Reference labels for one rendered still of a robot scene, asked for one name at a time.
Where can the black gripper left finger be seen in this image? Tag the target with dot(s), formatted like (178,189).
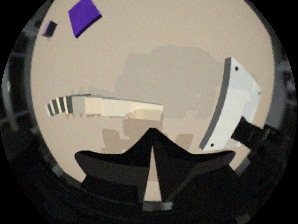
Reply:
(130,167)

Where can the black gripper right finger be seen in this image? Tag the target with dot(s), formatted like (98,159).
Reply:
(176,167)

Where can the purple flat rectangular block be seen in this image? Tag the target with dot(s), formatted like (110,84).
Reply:
(82,15)

